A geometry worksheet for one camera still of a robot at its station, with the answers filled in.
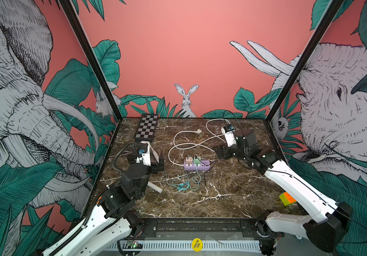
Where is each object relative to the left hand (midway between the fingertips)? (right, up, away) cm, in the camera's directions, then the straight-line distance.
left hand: (152, 148), depth 67 cm
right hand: (+30, +2, +9) cm, 32 cm away
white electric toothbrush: (-3, -23, +19) cm, 30 cm away
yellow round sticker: (+19, -43, +3) cm, 48 cm away
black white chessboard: (-14, +10, +44) cm, 47 cm away
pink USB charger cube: (+16, -10, +24) cm, 30 cm away
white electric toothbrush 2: (-5, -7, +31) cm, 32 cm away
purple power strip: (+19, -13, +26) cm, 35 cm away
